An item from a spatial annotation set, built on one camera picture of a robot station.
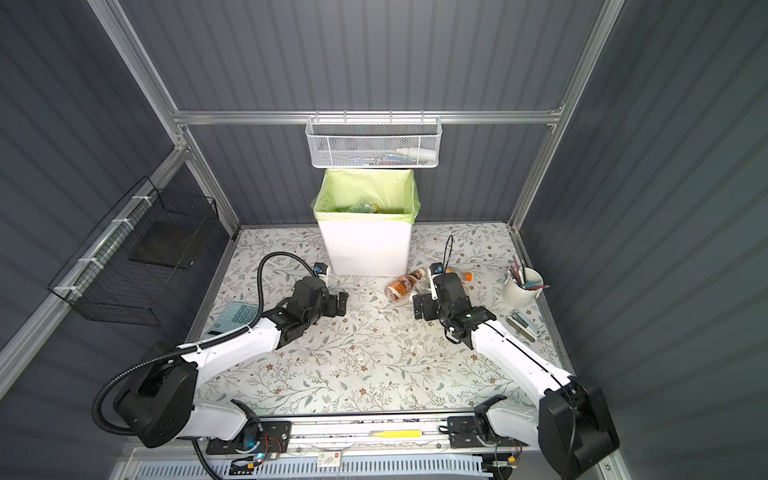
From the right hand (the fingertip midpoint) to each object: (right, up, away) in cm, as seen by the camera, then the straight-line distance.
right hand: (433, 298), depth 86 cm
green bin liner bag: (-20, +34, +15) cm, 42 cm away
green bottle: (-20, +28, +8) cm, 35 cm away
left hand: (-30, +1, +3) cm, 30 cm away
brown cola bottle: (-9, +2, +11) cm, 14 cm away
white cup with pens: (+29, +3, +7) cm, 30 cm away
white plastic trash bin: (-20, +15, +8) cm, 26 cm away
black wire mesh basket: (-76, +9, -13) cm, 78 cm away
